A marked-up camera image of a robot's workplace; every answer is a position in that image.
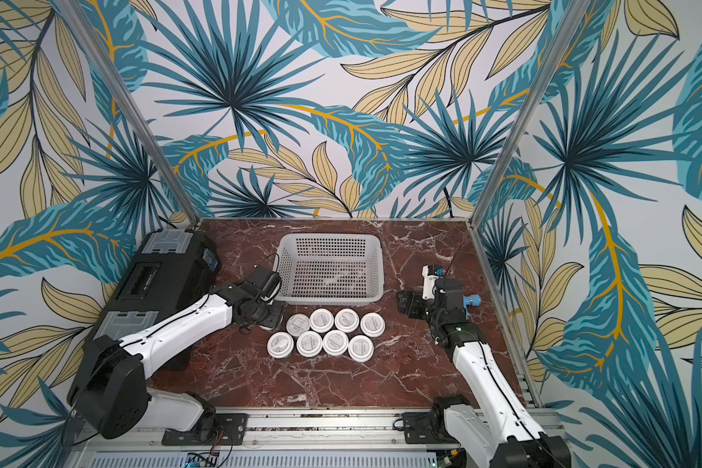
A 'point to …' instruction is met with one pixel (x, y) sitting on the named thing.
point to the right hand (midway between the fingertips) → (410, 293)
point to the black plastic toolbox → (167, 270)
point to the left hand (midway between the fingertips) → (268, 318)
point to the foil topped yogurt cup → (297, 325)
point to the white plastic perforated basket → (326, 269)
